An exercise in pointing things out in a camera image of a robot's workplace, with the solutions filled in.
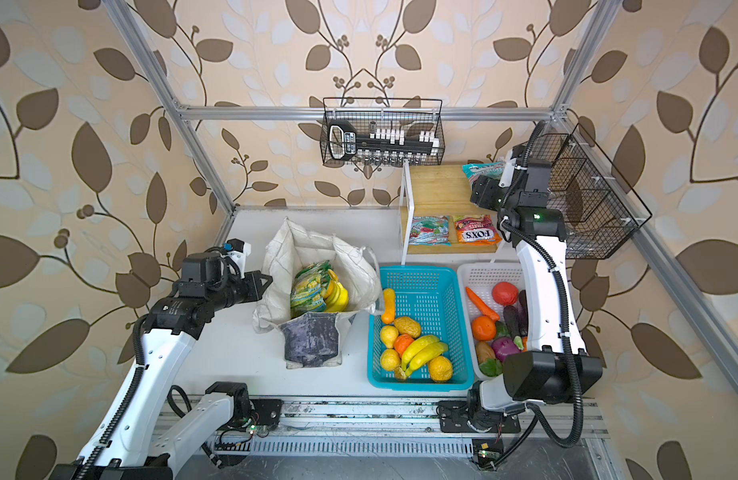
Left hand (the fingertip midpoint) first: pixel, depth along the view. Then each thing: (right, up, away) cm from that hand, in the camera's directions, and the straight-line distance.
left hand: (272, 276), depth 74 cm
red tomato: (+66, -7, +17) cm, 68 cm away
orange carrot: (+59, -12, +17) cm, 62 cm away
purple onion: (+60, -20, +5) cm, 63 cm away
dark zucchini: (+66, -14, +13) cm, 68 cm away
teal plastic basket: (+45, -9, +23) cm, 51 cm away
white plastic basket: (+59, -4, +20) cm, 63 cm away
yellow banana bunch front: (+38, -21, +3) cm, 43 cm away
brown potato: (+55, -21, +5) cm, 59 cm away
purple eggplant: (+70, -13, +14) cm, 72 cm away
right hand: (+55, +22, -1) cm, 59 cm away
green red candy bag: (+42, +12, +15) cm, 46 cm away
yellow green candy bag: (+7, -6, +9) cm, 13 cm away
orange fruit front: (+43, -24, +3) cm, 49 cm away
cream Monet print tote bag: (+12, -16, -1) cm, 19 cm away
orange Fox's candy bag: (+57, +12, +17) cm, 60 cm away
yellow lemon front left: (+30, -23, +6) cm, 38 cm away
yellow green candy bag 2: (+9, 0, +15) cm, 18 cm away
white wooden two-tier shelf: (+43, +22, +6) cm, 48 cm away
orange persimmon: (+33, -19, +7) cm, 39 cm away
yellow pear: (+29, -18, +10) cm, 36 cm away
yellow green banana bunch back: (+13, -7, +16) cm, 22 cm away
